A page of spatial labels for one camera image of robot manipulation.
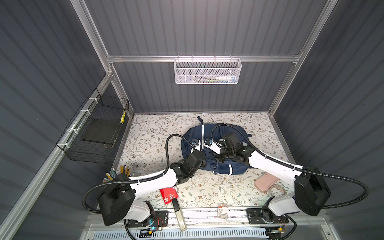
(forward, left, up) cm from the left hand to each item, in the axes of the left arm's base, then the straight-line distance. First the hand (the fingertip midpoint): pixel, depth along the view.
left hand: (203, 152), depth 82 cm
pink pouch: (-14, -34, -10) cm, 38 cm away
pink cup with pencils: (-8, +41, 0) cm, 41 cm away
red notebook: (-17, +20, -14) cm, 30 cm away
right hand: (+1, -6, -1) cm, 6 cm away
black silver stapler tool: (-30, +13, -11) cm, 34 cm away
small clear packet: (-28, -8, -12) cm, 31 cm away
